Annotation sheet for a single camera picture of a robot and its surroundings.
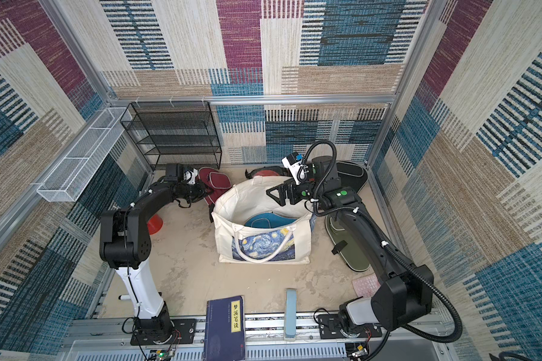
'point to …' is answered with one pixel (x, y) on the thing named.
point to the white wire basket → (71, 175)
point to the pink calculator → (366, 286)
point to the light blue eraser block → (290, 312)
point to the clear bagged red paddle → (269, 171)
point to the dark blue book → (224, 329)
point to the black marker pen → (124, 297)
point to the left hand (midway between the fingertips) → (213, 190)
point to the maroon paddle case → (220, 181)
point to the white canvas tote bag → (236, 244)
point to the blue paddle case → (268, 220)
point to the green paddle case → (345, 245)
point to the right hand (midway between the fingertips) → (280, 190)
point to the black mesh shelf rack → (174, 127)
